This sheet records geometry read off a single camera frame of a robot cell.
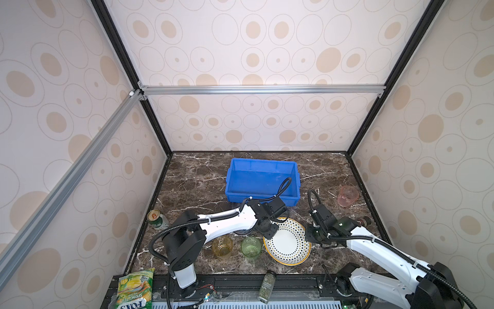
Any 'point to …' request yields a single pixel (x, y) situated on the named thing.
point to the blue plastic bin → (262, 179)
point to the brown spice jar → (365, 221)
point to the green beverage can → (157, 219)
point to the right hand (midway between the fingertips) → (306, 235)
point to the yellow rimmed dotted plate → (289, 247)
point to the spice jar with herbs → (267, 286)
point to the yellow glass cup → (222, 246)
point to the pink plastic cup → (347, 196)
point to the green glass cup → (251, 247)
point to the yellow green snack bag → (135, 290)
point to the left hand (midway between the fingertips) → (275, 231)
